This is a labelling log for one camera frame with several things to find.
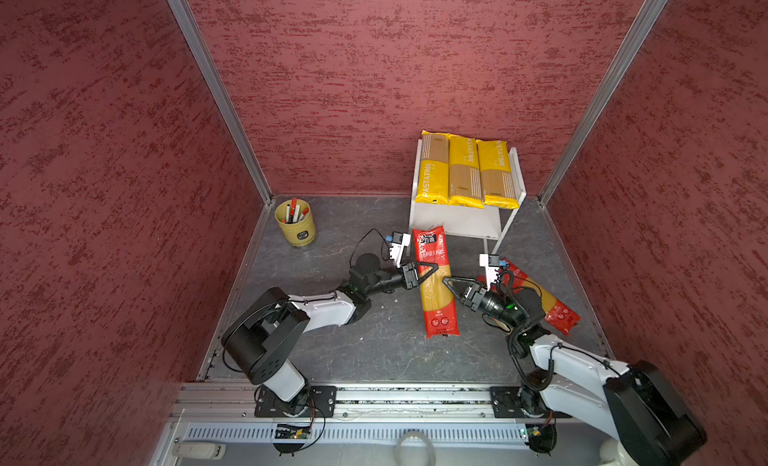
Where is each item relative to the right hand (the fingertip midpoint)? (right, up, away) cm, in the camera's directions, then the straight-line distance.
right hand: (440, 286), depth 74 cm
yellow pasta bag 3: (+16, +27, +3) cm, 31 cm away
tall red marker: (-47, +22, +27) cm, 58 cm away
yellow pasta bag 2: (+7, +26, +2) cm, 27 cm away
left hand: (-1, +3, +2) cm, 4 cm away
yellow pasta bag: (-2, +26, +2) cm, 26 cm away
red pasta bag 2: (+37, -12, +14) cm, 42 cm away
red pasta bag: (-2, +10, 0) cm, 10 cm away
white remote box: (-55, -35, -9) cm, 66 cm away
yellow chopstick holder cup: (-46, +17, +27) cm, 56 cm away
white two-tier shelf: (+15, +16, +18) cm, 28 cm away
